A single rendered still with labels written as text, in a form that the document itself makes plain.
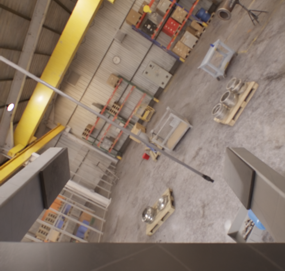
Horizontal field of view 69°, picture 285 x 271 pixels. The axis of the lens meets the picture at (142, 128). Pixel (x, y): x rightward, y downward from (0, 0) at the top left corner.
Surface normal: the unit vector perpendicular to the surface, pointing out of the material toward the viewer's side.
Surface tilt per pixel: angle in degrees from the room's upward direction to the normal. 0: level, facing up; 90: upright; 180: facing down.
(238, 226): 90
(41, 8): 90
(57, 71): 90
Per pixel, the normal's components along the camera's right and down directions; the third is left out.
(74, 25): 0.04, 0.27
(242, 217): 0.19, 0.01
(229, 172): -1.00, 0.00
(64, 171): 1.00, 0.00
